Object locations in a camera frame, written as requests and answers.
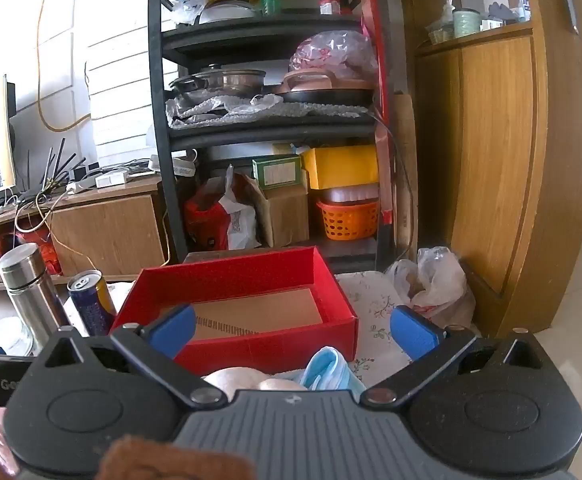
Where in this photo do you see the clear plastic container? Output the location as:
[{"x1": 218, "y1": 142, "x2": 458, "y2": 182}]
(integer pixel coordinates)
[{"x1": 318, "y1": 184, "x2": 379, "y2": 206}]

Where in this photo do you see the long red cardboard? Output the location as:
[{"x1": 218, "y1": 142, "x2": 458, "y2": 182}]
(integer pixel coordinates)
[{"x1": 358, "y1": 0, "x2": 396, "y2": 231}]

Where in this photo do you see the brown cardboard box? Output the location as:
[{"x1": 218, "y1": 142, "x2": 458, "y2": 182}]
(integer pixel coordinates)
[{"x1": 243, "y1": 172, "x2": 312, "y2": 248}]

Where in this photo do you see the black antenna router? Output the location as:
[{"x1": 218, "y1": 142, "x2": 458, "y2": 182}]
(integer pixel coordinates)
[{"x1": 21, "y1": 137, "x2": 102, "y2": 196}]

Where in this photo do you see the stainless steel thermos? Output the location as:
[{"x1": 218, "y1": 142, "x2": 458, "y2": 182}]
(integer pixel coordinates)
[{"x1": 0, "y1": 242, "x2": 72, "y2": 356}]

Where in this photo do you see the brown fuzzy cloth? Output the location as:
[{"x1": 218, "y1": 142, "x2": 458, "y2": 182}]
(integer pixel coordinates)
[{"x1": 98, "y1": 436, "x2": 256, "y2": 480}]

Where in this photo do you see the pink plastic bag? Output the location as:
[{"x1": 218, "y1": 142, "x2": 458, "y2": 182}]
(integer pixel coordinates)
[{"x1": 288, "y1": 30, "x2": 379, "y2": 81}]

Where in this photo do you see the pink pot lid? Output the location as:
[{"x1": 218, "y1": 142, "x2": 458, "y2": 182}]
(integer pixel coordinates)
[{"x1": 283, "y1": 70, "x2": 342, "y2": 93}]

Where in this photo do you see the orange cable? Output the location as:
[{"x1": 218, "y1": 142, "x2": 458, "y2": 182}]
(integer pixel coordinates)
[{"x1": 35, "y1": 0, "x2": 94, "y2": 133}]

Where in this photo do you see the white box device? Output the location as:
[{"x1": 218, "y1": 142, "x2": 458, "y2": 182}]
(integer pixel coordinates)
[{"x1": 96, "y1": 170, "x2": 129, "y2": 188}]

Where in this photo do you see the blue drink can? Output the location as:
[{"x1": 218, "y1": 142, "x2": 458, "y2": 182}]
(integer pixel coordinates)
[{"x1": 67, "y1": 269, "x2": 118, "y2": 337}]

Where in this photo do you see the green box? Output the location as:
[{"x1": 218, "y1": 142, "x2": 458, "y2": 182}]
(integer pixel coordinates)
[{"x1": 252, "y1": 155, "x2": 304, "y2": 191}]

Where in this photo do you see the yellow box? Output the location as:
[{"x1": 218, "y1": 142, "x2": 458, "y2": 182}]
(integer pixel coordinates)
[{"x1": 302, "y1": 145, "x2": 379, "y2": 191}]

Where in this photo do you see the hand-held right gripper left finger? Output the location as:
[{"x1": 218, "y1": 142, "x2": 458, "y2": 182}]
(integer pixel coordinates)
[{"x1": 36, "y1": 304, "x2": 229, "y2": 407}]

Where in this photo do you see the orange plastic basket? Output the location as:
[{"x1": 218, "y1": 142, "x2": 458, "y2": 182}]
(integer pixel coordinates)
[{"x1": 316, "y1": 199, "x2": 380, "y2": 242}]

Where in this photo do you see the white bowl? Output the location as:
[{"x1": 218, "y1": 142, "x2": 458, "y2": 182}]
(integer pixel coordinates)
[{"x1": 198, "y1": 2, "x2": 264, "y2": 25}]

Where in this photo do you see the bubble wrap sheet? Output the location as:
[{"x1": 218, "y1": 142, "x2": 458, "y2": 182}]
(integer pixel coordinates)
[{"x1": 165, "y1": 94, "x2": 376, "y2": 130}]

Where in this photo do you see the white plastic bag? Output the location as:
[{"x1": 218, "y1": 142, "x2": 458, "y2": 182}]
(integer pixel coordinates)
[{"x1": 385, "y1": 246, "x2": 478, "y2": 331}]

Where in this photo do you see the wooden cabinet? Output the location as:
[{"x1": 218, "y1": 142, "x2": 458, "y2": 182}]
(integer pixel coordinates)
[{"x1": 401, "y1": 0, "x2": 582, "y2": 341}]

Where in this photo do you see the black frying pan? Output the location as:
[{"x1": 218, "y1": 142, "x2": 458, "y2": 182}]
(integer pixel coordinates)
[{"x1": 272, "y1": 86, "x2": 376, "y2": 107}]

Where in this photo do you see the mint green cup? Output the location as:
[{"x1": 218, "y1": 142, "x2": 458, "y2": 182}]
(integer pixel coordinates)
[{"x1": 453, "y1": 7, "x2": 482, "y2": 38}]

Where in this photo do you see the red cardboard box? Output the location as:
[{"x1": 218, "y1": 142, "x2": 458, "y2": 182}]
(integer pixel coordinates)
[{"x1": 113, "y1": 246, "x2": 359, "y2": 377}]

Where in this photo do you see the white plush toy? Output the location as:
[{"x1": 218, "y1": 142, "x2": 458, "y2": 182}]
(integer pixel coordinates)
[{"x1": 203, "y1": 366, "x2": 309, "y2": 393}]

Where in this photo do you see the flat cardboard sheet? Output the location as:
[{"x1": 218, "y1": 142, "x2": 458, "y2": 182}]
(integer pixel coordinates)
[{"x1": 391, "y1": 91, "x2": 420, "y2": 261}]

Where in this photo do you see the wooden TV stand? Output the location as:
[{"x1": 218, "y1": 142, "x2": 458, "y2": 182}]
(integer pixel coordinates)
[{"x1": 0, "y1": 180, "x2": 172, "y2": 291}]

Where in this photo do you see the black shelf rack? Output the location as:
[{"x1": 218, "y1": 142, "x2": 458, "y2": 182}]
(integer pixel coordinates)
[{"x1": 147, "y1": 0, "x2": 406, "y2": 273}]

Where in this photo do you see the crumpled white printed bag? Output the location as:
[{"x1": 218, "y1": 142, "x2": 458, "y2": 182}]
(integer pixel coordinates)
[{"x1": 171, "y1": 0, "x2": 209, "y2": 26}]

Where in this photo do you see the steel pot with lid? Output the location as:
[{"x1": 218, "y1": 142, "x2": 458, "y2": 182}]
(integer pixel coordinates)
[{"x1": 168, "y1": 64, "x2": 268, "y2": 101}]

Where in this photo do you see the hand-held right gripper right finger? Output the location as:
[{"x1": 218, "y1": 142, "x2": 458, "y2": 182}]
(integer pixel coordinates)
[{"x1": 361, "y1": 304, "x2": 552, "y2": 407}]

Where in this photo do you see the red and white bag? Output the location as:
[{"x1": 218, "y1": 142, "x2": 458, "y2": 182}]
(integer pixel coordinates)
[{"x1": 185, "y1": 165, "x2": 262, "y2": 252}]

